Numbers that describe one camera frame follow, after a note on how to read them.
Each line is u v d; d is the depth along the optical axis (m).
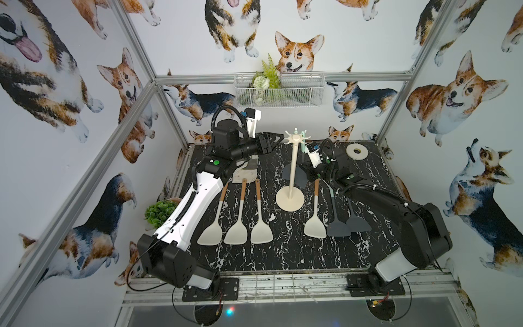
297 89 0.92
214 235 0.85
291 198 0.98
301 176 0.84
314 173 0.76
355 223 0.90
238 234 0.86
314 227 0.88
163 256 0.39
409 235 0.44
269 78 0.82
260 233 0.86
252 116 0.62
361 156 1.16
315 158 0.76
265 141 0.61
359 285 0.73
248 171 1.09
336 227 0.88
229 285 0.75
